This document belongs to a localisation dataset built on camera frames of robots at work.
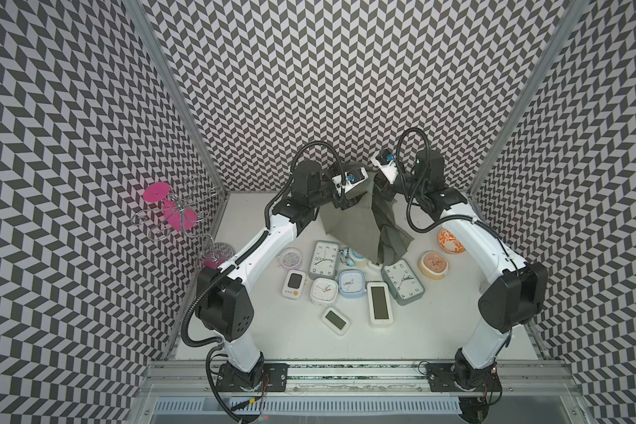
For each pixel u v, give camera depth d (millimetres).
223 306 440
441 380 738
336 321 818
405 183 679
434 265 934
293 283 872
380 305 825
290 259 940
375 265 942
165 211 822
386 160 640
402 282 887
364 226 861
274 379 725
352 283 883
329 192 663
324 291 867
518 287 444
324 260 937
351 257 937
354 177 617
